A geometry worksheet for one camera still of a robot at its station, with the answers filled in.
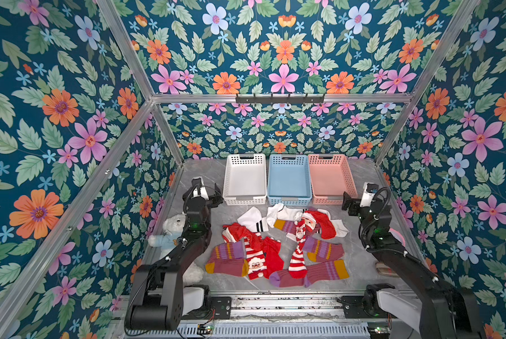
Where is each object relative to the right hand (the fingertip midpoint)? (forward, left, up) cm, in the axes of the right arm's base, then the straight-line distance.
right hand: (362, 192), depth 84 cm
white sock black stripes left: (-4, +45, -17) cm, 49 cm away
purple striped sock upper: (-8, +30, -16) cm, 35 cm away
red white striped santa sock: (-25, +26, -17) cm, 40 cm away
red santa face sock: (-5, +19, -13) cm, 24 cm away
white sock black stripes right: (0, +32, -17) cm, 37 cm away
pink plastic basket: (+23, +6, -17) cm, 29 cm away
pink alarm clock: (-11, -18, -17) cm, 27 cm away
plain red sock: (-17, +37, -18) cm, 44 cm away
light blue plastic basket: (+18, +28, -16) cm, 37 cm away
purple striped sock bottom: (-25, +11, -19) cm, 33 cm away
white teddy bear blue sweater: (-14, +76, -8) cm, 78 cm away
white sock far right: (-7, +6, -18) cm, 21 cm away
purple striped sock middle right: (-18, +17, -17) cm, 30 cm away
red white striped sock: (-23, +43, -18) cm, 52 cm away
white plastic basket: (+20, +52, -17) cm, 58 cm away
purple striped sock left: (-23, +54, -17) cm, 61 cm away
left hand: (0, +64, +2) cm, 64 cm away
